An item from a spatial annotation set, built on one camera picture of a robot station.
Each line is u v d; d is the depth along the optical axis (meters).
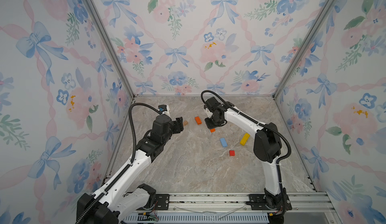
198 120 1.04
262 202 0.73
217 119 0.69
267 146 0.53
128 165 0.46
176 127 0.67
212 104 0.75
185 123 1.04
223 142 0.95
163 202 0.74
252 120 0.58
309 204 0.75
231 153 0.90
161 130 0.56
